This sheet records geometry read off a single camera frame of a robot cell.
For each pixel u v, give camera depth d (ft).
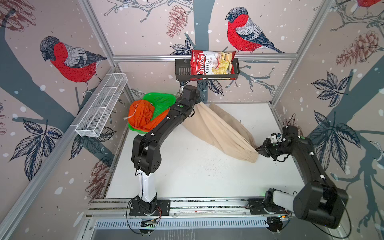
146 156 1.60
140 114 3.30
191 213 2.39
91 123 2.31
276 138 2.44
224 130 2.84
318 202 1.31
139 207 2.26
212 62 2.87
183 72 3.11
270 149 2.29
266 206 2.25
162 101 3.73
